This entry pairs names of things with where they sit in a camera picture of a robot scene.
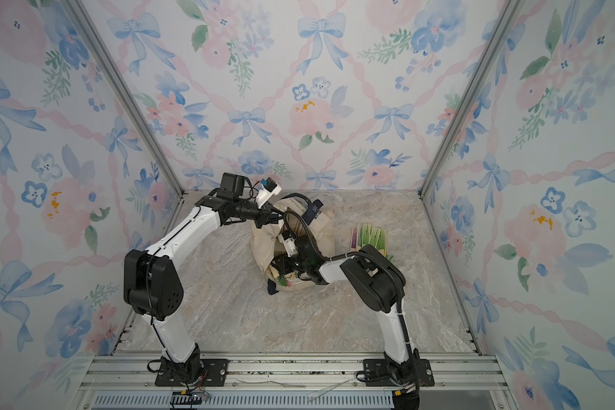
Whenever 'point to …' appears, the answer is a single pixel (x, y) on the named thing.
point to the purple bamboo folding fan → (354, 237)
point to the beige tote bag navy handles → (266, 245)
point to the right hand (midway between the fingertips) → (273, 261)
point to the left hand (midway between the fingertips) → (285, 213)
